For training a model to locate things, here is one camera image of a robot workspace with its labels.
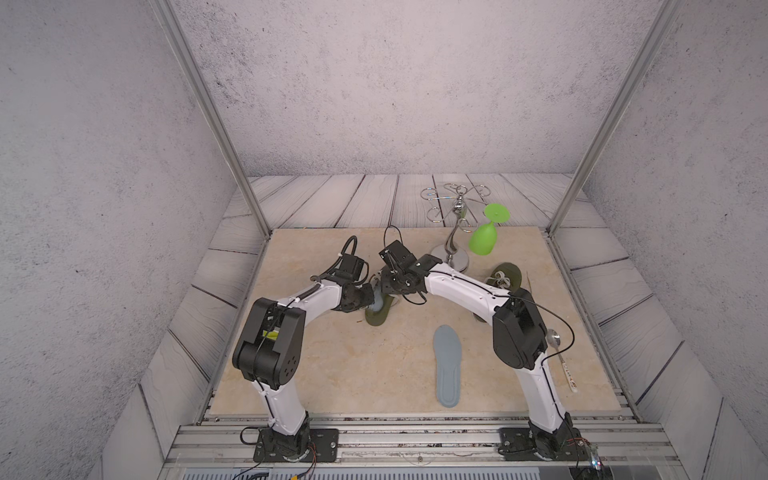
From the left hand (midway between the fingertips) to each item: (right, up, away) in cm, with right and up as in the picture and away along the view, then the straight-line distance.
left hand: (376, 300), depth 95 cm
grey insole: (+1, 0, +3) cm, 3 cm away
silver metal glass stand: (+25, +29, -6) cm, 38 cm away
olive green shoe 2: (+42, +8, +3) cm, 43 cm away
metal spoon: (+54, -11, -5) cm, 55 cm away
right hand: (+3, +5, -4) cm, 7 cm away
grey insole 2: (+22, -14, -4) cm, 26 cm away
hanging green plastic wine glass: (+34, +20, +1) cm, 39 cm away
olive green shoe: (+1, -5, -2) cm, 5 cm away
